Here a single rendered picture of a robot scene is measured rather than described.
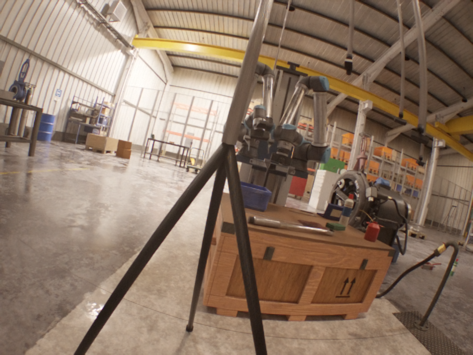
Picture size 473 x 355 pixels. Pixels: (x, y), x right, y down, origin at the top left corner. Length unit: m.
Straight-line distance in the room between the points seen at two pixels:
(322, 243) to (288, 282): 0.24
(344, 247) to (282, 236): 0.33
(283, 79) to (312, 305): 2.00
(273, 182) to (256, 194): 0.93
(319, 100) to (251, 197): 0.98
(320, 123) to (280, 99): 0.59
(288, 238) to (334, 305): 0.52
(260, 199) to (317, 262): 0.48
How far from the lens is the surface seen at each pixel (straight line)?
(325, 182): 6.55
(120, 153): 7.71
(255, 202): 1.26
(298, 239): 0.98
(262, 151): 2.08
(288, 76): 2.38
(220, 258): 0.94
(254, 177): 2.11
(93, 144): 7.79
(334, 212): 1.74
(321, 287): 1.19
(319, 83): 1.82
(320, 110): 1.84
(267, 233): 0.93
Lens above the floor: 0.70
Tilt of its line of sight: 4 degrees down
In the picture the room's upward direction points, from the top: 14 degrees clockwise
